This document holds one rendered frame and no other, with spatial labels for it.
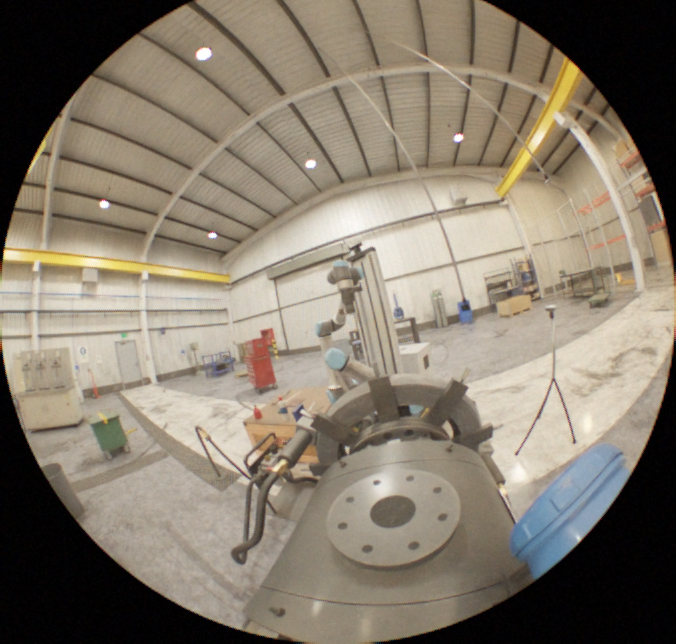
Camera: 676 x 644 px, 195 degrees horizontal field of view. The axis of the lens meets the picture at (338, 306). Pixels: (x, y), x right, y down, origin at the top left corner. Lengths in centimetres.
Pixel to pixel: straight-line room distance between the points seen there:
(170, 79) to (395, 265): 1130
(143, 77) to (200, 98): 228
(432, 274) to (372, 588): 922
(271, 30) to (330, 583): 759
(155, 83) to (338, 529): 831
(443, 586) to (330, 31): 752
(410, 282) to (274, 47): 1024
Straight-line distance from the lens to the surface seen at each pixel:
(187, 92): 790
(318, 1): 714
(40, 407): 633
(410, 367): 178
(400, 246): 946
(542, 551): 29
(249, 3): 723
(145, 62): 802
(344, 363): 114
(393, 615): 35
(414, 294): 907
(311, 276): 1017
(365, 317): 175
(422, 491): 39
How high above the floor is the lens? 124
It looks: 4 degrees up
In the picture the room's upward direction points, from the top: 12 degrees counter-clockwise
